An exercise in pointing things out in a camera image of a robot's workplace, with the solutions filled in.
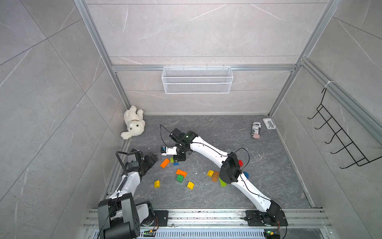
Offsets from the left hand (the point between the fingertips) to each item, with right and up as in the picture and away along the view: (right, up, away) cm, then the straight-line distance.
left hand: (153, 157), depth 90 cm
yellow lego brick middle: (+23, -15, -7) cm, 28 cm away
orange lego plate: (+17, -9, -2) cm, 19 cm away
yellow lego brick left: (+4, -14, -7) cm, 16 cm away
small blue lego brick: (+57, -10, -3) cm, 58 cm away
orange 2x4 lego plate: (+7, -4, +3) cm, 9 cm away
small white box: (+84, +21, +24) cm, 90 cm away
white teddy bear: (-17, +21, +14) cm, 30 cm away
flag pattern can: (+71, +18, +18) cm, 76 cm away
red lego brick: (+54, -4, 0) cm, 54 cm away
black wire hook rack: (+93, +12, -25) cm, 97 cm away
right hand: (+14, 0, +2) cm, 15 cm away
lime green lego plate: (+12, -1, -1) cm, 12 cm away
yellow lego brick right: (+35, -9, -3) cm, 36 cm away
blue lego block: (+14, -4, +1) cm, 14 cm away
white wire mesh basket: (+27, +51, +11) cm, 59 cm away
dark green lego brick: (+17, -11, -6) cm, 21 cm away
